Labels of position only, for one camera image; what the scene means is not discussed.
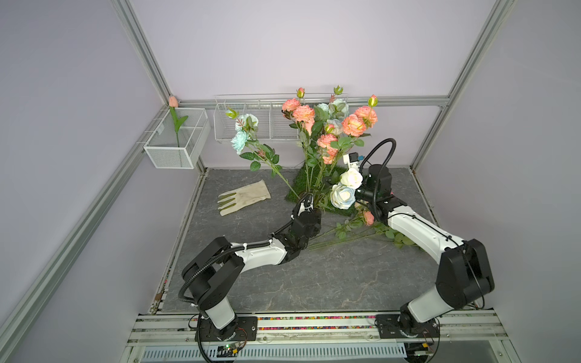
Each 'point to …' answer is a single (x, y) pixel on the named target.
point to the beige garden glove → (246, 196)
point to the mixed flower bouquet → (309, 156)
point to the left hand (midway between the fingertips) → (313, 209)
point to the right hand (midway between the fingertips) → (322, 178)
